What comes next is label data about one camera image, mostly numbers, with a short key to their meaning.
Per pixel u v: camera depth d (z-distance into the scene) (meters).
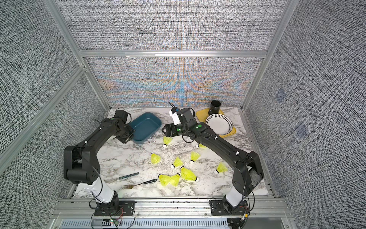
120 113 0.75
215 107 1.10
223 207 0.65
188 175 0.83
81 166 0.47
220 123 1.08
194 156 0.90
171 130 0.69
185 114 0.60
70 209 0.75
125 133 0.76
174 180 0.82
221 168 0.84
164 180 0.82
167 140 0.98
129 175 0.84
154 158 0.90
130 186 0.79
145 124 1.04
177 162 0.86
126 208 0.73
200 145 0.76
